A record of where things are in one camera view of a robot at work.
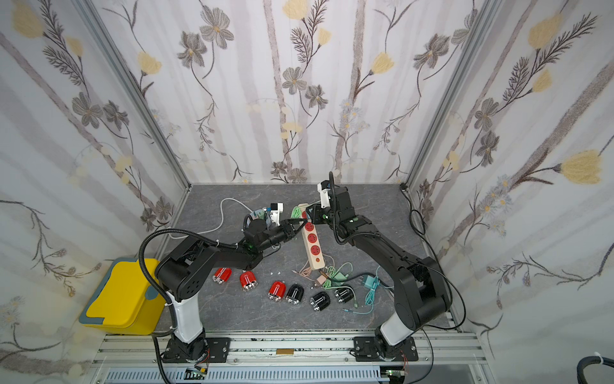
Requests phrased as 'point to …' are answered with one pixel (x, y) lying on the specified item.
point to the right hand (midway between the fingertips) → (312, 204)
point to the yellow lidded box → (125, 302)
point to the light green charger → (336, 275)
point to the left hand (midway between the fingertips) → (307, 221)
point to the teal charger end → (368, 281)
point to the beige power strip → (314, 248)
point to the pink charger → (321, 279)
